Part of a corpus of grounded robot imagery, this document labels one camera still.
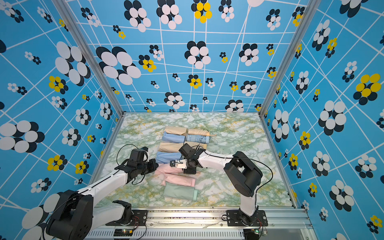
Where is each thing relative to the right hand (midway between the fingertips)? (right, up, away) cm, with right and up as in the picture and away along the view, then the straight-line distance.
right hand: (189, 164), depth 92 cm
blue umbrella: (+7, +15, +7) cm, 18 cm away
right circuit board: (+30, -28, -21) cm, 46 cm away
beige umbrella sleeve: (-10, +20, +14) cm, 26 cm away
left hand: (-17, +1, -3) cm, 17 cm away
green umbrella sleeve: (-4, -11, -13) cm, 18 cm away
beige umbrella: (+7, +19, +11) cm, 23 cm away
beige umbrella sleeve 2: (-13, +10, +5) cm, 17 cm away
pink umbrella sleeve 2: (-6, -7, -7) cm, 11 cm away
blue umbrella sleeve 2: (-14, +4, 0) cm, 15 cm away
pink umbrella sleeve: (-13, -1, -5) cm, 14 cm away
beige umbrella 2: (+5, +11, +5) cm, 13 cm away
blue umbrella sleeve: (-11, +15, +10) cm, 22 cm away
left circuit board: (-31, -29, -19) cm, 47 cm away
